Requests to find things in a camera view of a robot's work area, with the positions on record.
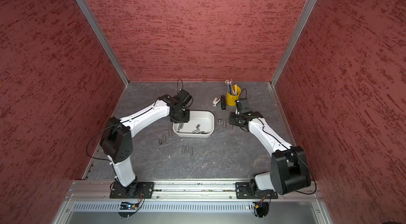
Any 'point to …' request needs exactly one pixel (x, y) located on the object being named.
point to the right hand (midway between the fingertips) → (231, 121)
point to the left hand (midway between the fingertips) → (184, 122)
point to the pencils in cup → (231, 89)
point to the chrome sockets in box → (182, 124)
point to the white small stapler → (215, 101)
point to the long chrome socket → (170, 133)
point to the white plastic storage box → (201, 124)
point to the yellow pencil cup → (231, 98)
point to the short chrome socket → (160, 141)
